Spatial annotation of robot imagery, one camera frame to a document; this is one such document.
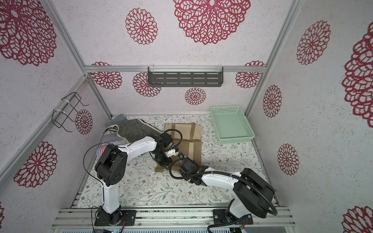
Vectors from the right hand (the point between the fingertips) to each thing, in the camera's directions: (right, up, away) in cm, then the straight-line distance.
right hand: (185, 166), depth 88 cm
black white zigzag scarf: (-39, +22, +15) cm, 47 cm away
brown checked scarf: (+1, +15, +16) cm, 22 cm away
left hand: (-11, -1, 0) cm, 12 cm away
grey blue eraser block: (-57, +30, +28) cm, 70 cm away
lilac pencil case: (-53, +17, +15) cm, 57 cm away
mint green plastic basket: (+36, +26, +28) cm, 52 cm away
